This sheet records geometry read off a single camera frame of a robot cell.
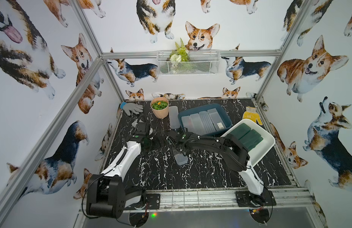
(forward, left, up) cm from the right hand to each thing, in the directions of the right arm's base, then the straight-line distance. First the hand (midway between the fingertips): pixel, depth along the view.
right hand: (174, 151), depth 91 cm
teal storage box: (+28, -35, +2) cm, 45 cm away
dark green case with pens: (+13, -44, +2) cm, 46 cm away
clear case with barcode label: (+22, -31, +1) cm, 38 cm away
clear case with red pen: (+24, -8, -1) cm, 25 cm away
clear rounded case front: (-5, -4, 0) cm, 7 cm away
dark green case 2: (+6, -50, +2) cm, 50 cm away
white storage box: (0, -53, -3) cm, 53 cm away
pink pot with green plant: (+28, +11, +11) cm, 32 cm away
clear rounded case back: (+28, +2, -1) cm, 28 cm away
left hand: (+2, +8, +8) cm, 11 cm away
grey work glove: (+39, +40, 0) cm, 56 cm away
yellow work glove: (+31, -58, -2) cm, 65 cm away
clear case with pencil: (+21, -16, 0) cm, 26 cm away
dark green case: (+6, -49, +2) cm, 50 cm away
